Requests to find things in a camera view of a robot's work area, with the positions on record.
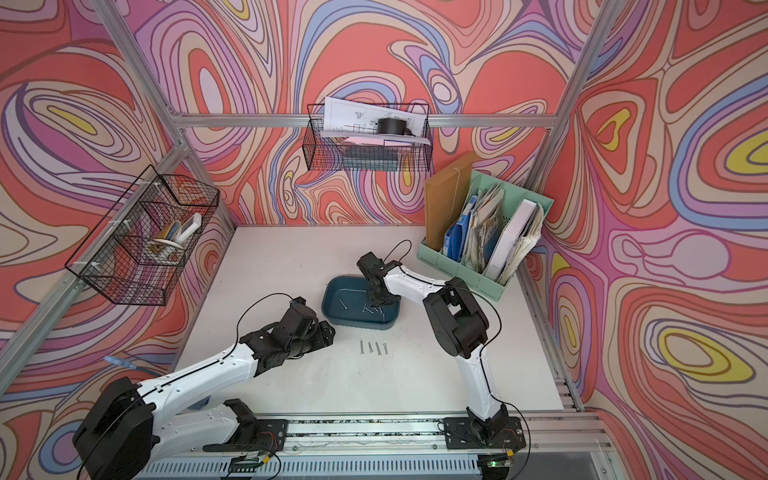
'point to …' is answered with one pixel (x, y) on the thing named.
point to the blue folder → (454, 235)
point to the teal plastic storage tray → (345, 304)
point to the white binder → (514, 227)
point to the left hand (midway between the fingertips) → (332, 335)
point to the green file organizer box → (524, 247)
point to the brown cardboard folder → (447, 194)
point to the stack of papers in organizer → (490, 216)
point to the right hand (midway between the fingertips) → (384, 305)
